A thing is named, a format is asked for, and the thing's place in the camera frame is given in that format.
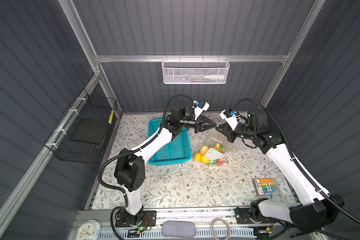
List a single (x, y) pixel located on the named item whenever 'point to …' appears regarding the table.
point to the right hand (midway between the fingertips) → (220, 127)
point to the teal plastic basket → (178, 151)
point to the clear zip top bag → (214, 148)
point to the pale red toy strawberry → (221, 146)
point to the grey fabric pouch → (178, 229)
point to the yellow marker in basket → (110, 119)
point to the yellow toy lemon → (198, 157)
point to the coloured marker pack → (262, 186)
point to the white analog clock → (89, 230)
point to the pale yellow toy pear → (204, 149)
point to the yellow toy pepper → (204, 159)
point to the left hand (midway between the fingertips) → (216, 125)
